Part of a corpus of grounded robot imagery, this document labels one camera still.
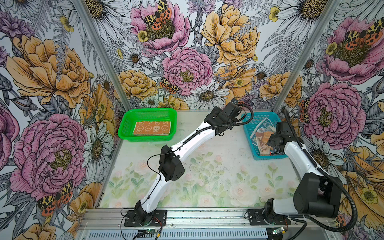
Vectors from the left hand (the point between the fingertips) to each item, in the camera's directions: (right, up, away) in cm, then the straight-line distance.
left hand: (221, 117), depth 85 cm
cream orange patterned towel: (+30, -14, +16) cm, 37 cm away
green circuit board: (-35, -54, -14) cm, 66 cm away
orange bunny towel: (-46, -7, +23) cm, 51 cm away
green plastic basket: (-62, +2, +26) cm, 67 cm away
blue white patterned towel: (+37, -3, +26) cm, 46 cm away
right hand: (+33, -18, +1) cm, 37 cm away
